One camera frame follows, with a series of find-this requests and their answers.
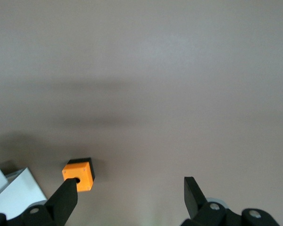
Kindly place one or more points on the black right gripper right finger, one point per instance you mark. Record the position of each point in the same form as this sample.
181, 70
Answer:
192, 197

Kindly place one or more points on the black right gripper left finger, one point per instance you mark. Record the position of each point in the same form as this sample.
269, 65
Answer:
66, 200

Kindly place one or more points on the white drawer cabinet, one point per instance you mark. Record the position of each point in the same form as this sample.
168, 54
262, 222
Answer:
21, 193

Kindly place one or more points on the orange button enclosure box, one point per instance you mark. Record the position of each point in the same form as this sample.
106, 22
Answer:
85, 174

